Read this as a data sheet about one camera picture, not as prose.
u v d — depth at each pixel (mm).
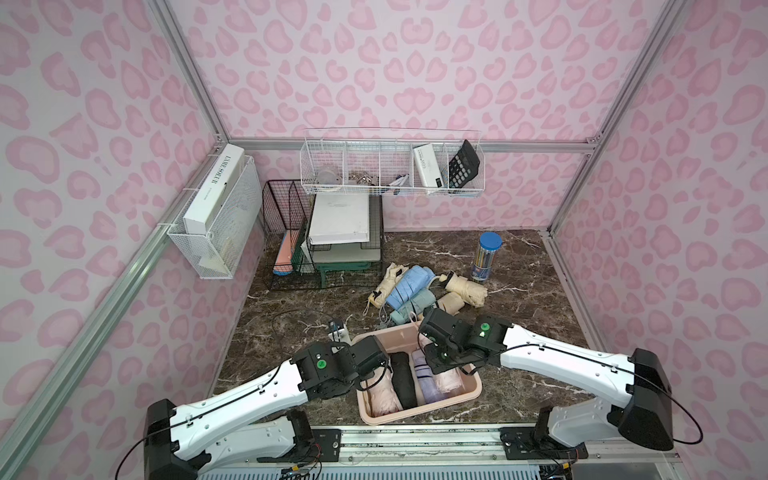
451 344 553
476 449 733
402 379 804
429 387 794
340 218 912
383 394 749
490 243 903
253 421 451
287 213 1010
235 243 852
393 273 996
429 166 915
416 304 951
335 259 921
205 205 674
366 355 532
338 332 654
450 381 685
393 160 979
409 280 972
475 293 960
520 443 730
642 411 377
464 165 918
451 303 952
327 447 736
